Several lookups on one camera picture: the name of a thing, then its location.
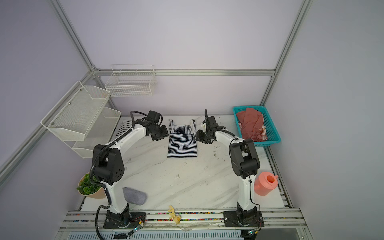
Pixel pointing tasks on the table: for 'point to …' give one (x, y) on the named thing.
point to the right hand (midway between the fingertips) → (194, 138)
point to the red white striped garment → (263, 131)
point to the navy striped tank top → (182, 141)
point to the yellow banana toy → (176, 218)
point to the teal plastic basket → (273, 137)
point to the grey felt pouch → (134, 196)
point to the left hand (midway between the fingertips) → (166, 135)
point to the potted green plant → (86, 188)
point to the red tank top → (251, 121)
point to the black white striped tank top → (125, 126)
